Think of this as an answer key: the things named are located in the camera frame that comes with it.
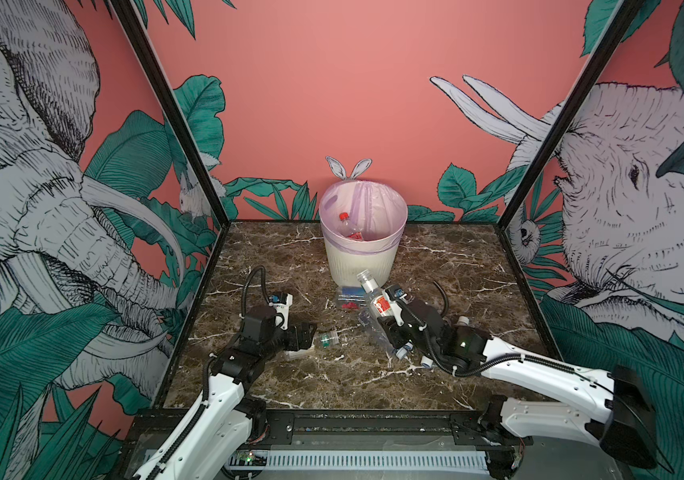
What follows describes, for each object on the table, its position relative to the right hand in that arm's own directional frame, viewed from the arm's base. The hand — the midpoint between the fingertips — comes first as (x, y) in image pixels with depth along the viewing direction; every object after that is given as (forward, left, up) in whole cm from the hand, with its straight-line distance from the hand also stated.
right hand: (381, 313), depth 76 cm
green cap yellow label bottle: (-1, +14, -14) cm, 20 cm away
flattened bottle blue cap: (+14, +8, -17) cm, 23 cm away
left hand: (0, +21, -5) cm, 21 cm away
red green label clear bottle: (+2, +1, +3) cm, 4 cm away
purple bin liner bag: (+37, -1, +2) cm, 37 cm away
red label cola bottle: (+34, +9, -4) cm, 36 cm away
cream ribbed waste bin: (+15, +7, +9) cm, 19 cm away
